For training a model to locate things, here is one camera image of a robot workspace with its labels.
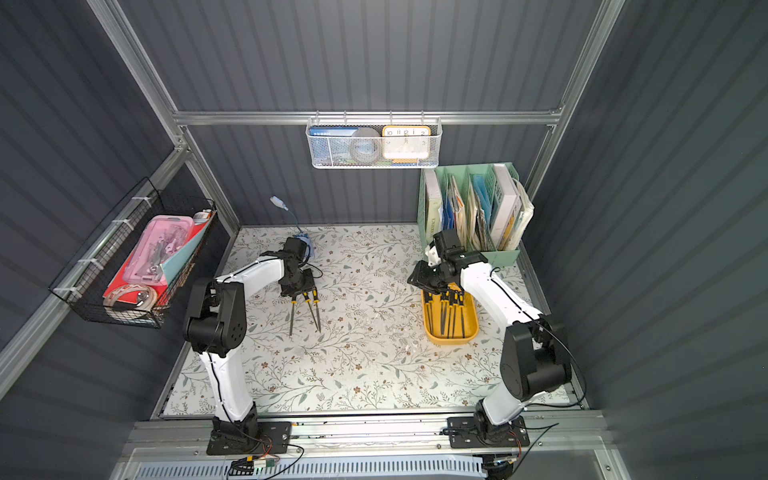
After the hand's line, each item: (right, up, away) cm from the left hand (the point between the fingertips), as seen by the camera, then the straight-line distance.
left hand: (304, 287), depth 100 cm
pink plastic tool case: (-28, +16, -25) cm, 41 cm away
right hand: (+38, +4, -14) cm, 41 cm away
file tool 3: (+5, -5, -2) cm, 7 cm away
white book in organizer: (+68, +27, -4) cm, 73 cm away
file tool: (-3, -5, -1) cm, 6 cm away
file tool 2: (+2, -4, -1) cm, 5 cm away
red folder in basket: (-33, +5, -32) cm, 47 cm away
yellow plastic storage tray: (+48, -9, -6) cm, 50 cm away
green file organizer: (+60, +27, -7) cm, 66 cm away
